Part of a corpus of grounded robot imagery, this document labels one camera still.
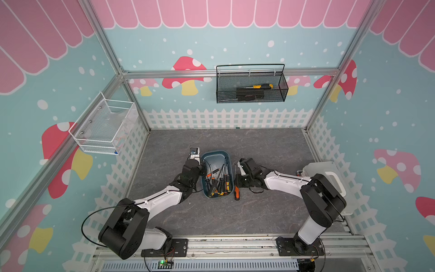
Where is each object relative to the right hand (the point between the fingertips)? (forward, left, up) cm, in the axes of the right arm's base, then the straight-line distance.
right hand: (234, 182), depth 91 cm
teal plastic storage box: (-1, +9, +1) cm, 9 cm away
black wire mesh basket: (+48, +3, +29) cm, 57 cm away
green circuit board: (-36, +33, -6) cm, 49 cm away
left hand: (+7, +17, +10) cm, 21 cm away
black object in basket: (+33, -8, +32) cm, 47 cm away
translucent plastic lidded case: (+1, -48, +8) cm, 48 cm away
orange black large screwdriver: (-6, -1, 0) cm, 6 cm away
